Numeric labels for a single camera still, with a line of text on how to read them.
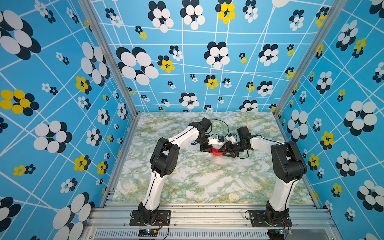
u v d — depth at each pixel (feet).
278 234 2.26
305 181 2.94
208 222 2.41
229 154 2.85
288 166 1.68
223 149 2.94
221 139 2.71
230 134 3.07
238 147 2.72
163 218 2.40
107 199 2.70
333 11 2.27
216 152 3.04
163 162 1.84
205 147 2.77
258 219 2.37
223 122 2.59
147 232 2.37
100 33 2.53
